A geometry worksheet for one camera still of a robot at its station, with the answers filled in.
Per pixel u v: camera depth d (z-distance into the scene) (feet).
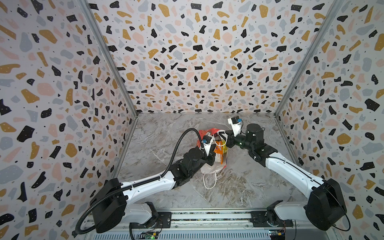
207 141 2.05
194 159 1.81
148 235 2.30
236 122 2.21
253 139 1.98
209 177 2.90
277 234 2.35
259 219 2.44
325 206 1.33
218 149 2.74
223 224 2.40
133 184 1.49
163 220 2.41
